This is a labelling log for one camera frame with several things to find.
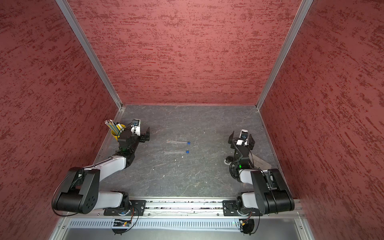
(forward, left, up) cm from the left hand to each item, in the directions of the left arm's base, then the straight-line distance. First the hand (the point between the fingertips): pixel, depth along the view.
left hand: (141, 128), depth 90 cm
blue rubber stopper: (-2, -29, -13) cm, 32 cm away
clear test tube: (-1, -21, -13) cm, 25 cm away
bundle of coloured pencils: (+1, +17, +1) cm, 18 cm away
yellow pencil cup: (+3, +14, -3) cm, 15 cm away
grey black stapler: (-16, -72, -11) cm, 74 cm away
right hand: (-4, -61, 0) cm, 61 cm away
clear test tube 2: (-8, -22, -14) cm, 28 cm away
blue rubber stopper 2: (-9, -29, -14) cm, 33 cm away
